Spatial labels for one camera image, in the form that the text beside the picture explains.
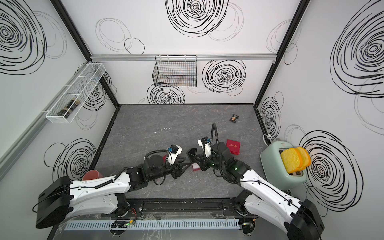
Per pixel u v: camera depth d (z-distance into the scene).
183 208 0.75
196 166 0.85
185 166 0.69
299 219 0.39
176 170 0.64
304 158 0.68
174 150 0.63
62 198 0.41
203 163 0.65
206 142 0.67
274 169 0.71
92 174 0.76
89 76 0.81
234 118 1.11
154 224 0.96
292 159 0.71
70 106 0.67
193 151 0.73
